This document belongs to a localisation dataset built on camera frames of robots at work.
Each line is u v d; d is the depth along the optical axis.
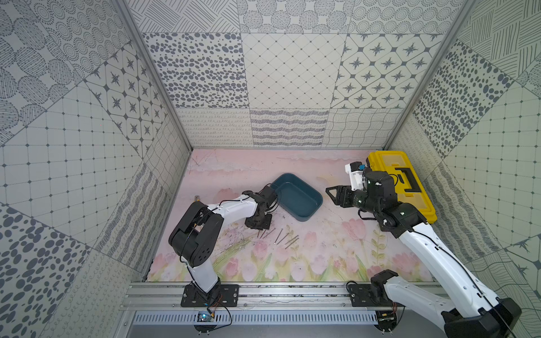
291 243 0.87
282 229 0.91
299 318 0.70
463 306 0.40
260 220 0.78
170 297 0.75
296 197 1.02
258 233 0.89
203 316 0.71
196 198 0.99
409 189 0.86
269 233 0.90
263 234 0.89
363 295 0.75
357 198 0.62
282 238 0.88
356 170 0.64
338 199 0.65
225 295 0.74
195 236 0.47
